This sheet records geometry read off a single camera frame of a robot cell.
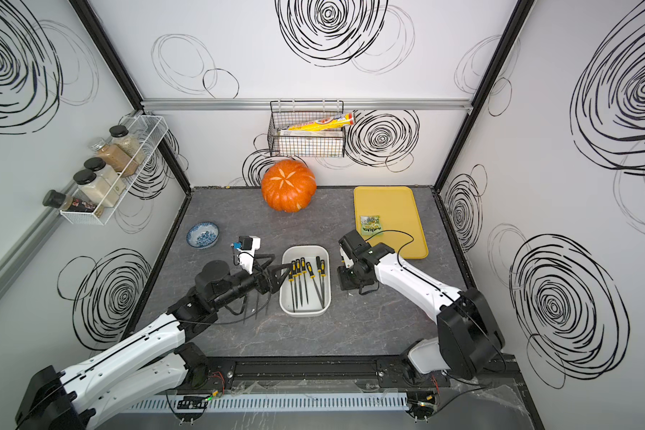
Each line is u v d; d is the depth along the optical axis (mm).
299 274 917
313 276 926
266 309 866
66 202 610
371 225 1071
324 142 867
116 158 722
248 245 643
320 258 963
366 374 766
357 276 699
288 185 1029
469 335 418
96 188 647
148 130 936
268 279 641
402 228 758
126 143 753
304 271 933
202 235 1022
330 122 868
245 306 655
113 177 698
